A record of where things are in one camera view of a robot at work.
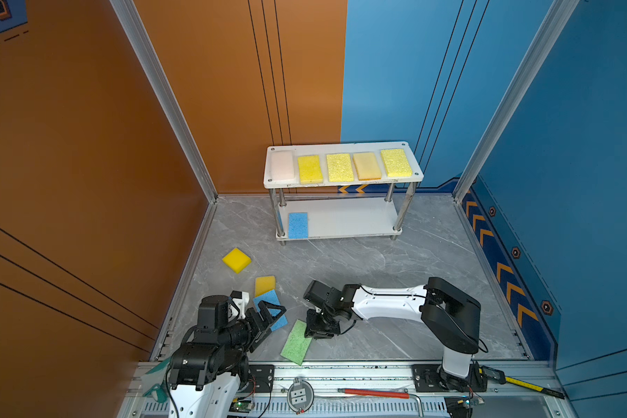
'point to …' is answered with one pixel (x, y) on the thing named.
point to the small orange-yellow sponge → (264, 285)
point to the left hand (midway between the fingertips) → (279, 317)
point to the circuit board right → (468, 402)
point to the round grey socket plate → (300, 395)
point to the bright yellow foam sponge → (237, 260)
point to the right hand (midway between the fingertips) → (303, 339)
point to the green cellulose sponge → (297, 344)
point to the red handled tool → (385, 394)
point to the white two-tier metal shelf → (341, 191)
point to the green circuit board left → (241, 406)
